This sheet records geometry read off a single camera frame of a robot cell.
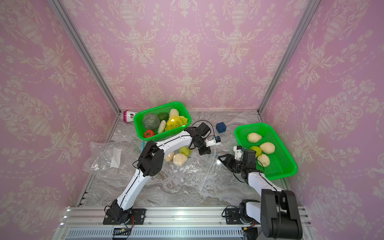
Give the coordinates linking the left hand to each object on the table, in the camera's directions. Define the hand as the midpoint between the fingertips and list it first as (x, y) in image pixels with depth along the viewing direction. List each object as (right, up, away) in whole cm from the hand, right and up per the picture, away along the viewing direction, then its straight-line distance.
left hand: (209, 151), depth 95 cm
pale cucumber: (-33, +16, +11) cm, 38 cm away
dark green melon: (-39, +19, +4) cm, 44 cm away
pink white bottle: (-58, +23, +14) cm, 64 cm away
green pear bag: (-15, +1, -4) cm, 16 cm away
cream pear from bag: (+36, +3, -3) cm, 36 cm away
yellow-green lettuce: (-23, +19, +5) cm, 30 cm away
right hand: (+3, -4, -9) cm, 11 cm away
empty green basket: (+43, -6, -5) cm, 44 cm away
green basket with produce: (-33, +27, +18) cm, 46 cm away
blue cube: (+9, +15, +10) cm, 20 cm away
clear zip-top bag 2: (-5, -13, -8) cm, 16 cm away
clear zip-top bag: (-57, -2, -10) cm, 58 cm away
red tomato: (-40, +11, +4) cm, 42 cm away
